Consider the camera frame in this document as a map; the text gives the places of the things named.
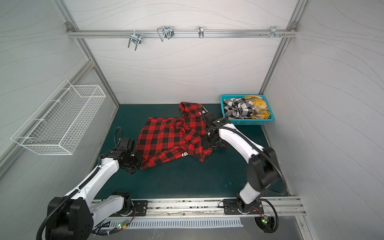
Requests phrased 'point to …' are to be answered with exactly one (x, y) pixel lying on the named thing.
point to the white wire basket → (61, 123)
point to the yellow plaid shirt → (261, 110)
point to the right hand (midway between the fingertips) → (211, 142)
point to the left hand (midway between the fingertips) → (147, 160)
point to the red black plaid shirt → (161, 139)
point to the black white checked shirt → (238, 108)
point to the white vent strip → (136, 223)
